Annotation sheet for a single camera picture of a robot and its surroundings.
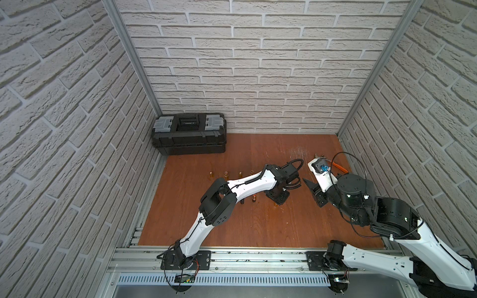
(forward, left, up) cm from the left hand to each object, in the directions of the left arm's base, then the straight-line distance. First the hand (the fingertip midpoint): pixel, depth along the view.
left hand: (282, 199), depth 85 cm
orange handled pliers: (+29, -29, -3) cm, 41 cm away
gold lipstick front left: (+2, +13, -2) cm, 13 cm away
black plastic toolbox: (+32, +47, +12) cm, 58 cm away
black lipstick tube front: (+1, +19, -5) cm, 19 cm away
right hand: (-4, -4, +29) cm, 29 cm away
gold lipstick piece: (+15, +27, -1) cm, 31 cm away
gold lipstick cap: (+16, +36, -4) cm, 39 cm away
